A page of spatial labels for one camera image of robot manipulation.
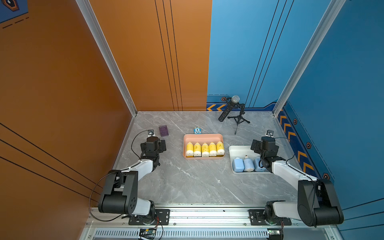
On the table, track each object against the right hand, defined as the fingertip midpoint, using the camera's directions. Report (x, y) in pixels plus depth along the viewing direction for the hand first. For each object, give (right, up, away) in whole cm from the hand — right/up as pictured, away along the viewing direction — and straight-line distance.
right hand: (262, 142), depth 91 cm
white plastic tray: (-12, -7, +6) cm, 15 cm away
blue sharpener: (-17, -12, -7) cm, 22 cm away
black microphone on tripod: (-18, +25, +1) cm, 31 cm away
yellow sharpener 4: (-31, -4, -2) cm, 31 cm away
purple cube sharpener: (-64, +7, +14) cm, 66 cm away
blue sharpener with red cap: (-11, -11, -8) cm, 18 cm away
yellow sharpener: (-45, -5, -2) cm, 45 cm away
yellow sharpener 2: (-40, -4, -2) cm, 40 cm away
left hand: (-67, +2, +2) cm, 67 cm away
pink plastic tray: (-37, +1, +14) cm, 40 cm away
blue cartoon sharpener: (-40, +7, +15) cm, 43 cm away
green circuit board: (-63, -42, -19) cm, 78 cm away
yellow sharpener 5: (-26, -3, -1) cm, 26 cm away
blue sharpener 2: (-7, -12, -10) cm, 17 cm away
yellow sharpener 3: (-36, -4, -2) cm, 36 cm away
